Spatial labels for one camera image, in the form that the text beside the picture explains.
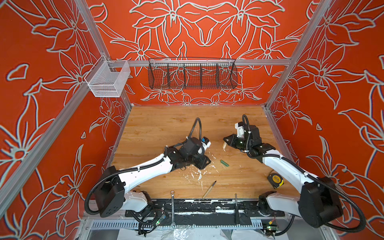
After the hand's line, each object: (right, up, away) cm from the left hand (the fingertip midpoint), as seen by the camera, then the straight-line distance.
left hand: (208, 157), depth 76 cm
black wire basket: (-8, +51, +23) cm, 56 cm away
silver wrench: (-18, -31, -5) cm, 36 cm away
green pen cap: (+11, -7, +12) cm, 18 cm away
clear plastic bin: (-63, +46, +18) cm, 80 cm away
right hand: (+9, +9, +7) cm, 14 cm away
